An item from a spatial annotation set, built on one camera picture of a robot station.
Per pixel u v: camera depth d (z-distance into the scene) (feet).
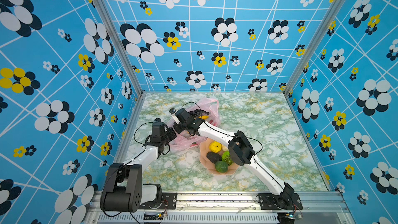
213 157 2.71
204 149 2.87
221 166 2.53
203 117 3.42
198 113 3.43
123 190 1.37
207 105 3.14
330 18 2.59
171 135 2.66
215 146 2.77
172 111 2.83
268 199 2.38
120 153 3.09
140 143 2.16
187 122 2.53
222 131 2.16
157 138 2.27
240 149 2.04
